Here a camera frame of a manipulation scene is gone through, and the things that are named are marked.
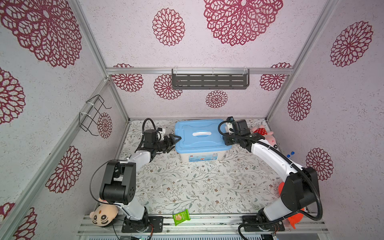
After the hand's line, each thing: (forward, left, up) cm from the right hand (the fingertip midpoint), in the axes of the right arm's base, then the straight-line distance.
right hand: (227, 134), depth 87 cm
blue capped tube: (-11, -33, -4) cm, 35 cm away
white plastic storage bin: (-9, +14, -12) cm, 20 cm away
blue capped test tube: (-9, -36, -5) cm, 38 cm away
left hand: (-4, +29, -5) cm, 29 cm away
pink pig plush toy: (+15, -29, -14) cm, 35 cm away
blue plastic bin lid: (-1, +16, -1) cm, 16 cm away
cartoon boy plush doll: (-43, +60, -8) cm, 74 cm away
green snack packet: (-41, +25, -17) cm, 50 cm away
